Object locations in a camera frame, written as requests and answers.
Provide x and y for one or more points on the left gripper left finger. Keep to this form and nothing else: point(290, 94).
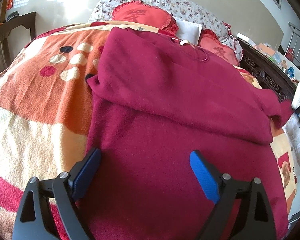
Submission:
point(34, 219)

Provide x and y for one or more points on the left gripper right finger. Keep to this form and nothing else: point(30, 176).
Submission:
point(254, 219)

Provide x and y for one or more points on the maroon fleece sweater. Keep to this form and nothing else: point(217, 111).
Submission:
point(154, 102)

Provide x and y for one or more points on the dark carved wooden headboard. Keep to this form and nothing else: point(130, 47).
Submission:
point(267, 73)

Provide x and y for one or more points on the metal stair railing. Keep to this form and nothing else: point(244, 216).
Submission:
point(293, 49)

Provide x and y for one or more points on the patterned orange red blanket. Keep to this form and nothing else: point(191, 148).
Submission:
point(46, 108)

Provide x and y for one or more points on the right red heart cushion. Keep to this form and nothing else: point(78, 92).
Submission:
point(208, 40)

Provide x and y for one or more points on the red heart cushion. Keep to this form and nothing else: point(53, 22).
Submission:
point(208, 40)
point(138, 12)

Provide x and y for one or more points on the white square pillow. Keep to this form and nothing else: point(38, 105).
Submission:
point(188, 31)

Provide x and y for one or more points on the dark wooden side table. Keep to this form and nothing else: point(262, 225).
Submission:
point(28, 21)

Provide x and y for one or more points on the left red heart cushion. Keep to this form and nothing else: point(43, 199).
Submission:
point(138, 12)

